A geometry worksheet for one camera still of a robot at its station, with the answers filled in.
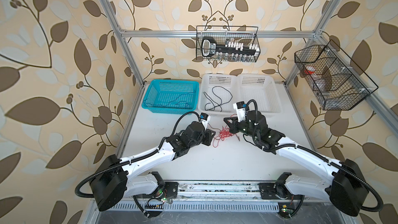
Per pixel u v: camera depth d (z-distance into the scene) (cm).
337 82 73
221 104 107
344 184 39
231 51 83
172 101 112
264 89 115
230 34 91
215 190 75
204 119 71
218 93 115
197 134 61
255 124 57
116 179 41
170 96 112
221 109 102
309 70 81
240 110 69
